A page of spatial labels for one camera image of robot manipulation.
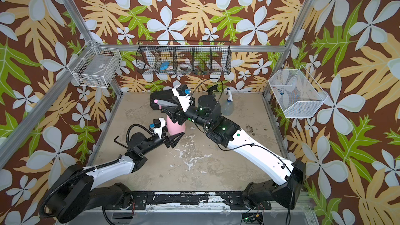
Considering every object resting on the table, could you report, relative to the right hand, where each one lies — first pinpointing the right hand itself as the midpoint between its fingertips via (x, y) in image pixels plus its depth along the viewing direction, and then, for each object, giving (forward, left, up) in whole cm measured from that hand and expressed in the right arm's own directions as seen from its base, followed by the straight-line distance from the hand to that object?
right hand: (167, 101), depth 60 cm
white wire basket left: (+33, +46, -6) cm, 57 cm away
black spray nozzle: (+35, -22, -25) cm, 48 cm away
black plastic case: (+38, +13, -36) cm, 54 cm away
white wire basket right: (+19, -66, -15) cm, 70 cm away
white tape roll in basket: (+43, -2, -13) cm, 45 cm away
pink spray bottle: (-4, -1, -13) cm, 14 cm away
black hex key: (+2, +35, -41) cm, 54 cm away
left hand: (0, -3, -17) cm, 18 cm away
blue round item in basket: (+41, +10, -12) cm, 44 cm away
